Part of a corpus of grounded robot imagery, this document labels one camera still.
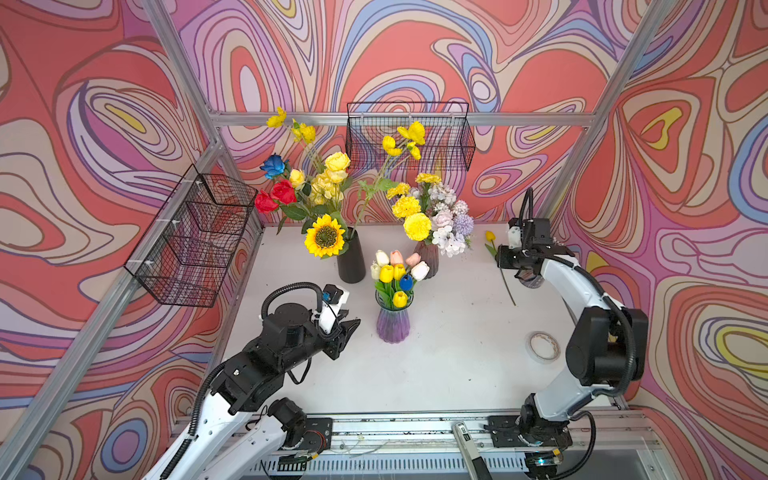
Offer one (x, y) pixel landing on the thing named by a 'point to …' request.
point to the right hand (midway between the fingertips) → (502, 263)
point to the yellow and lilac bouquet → (429, 210)
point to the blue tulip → (406, 282)
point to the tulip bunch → (394, 279)
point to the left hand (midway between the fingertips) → (356, 319)
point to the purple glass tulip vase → (393, 319)
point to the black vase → (351, 264)
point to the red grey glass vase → (429, 253)
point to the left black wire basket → (191, 246)
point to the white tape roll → (538, 357)
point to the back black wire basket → (449, 143)
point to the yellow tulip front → (491, 236)
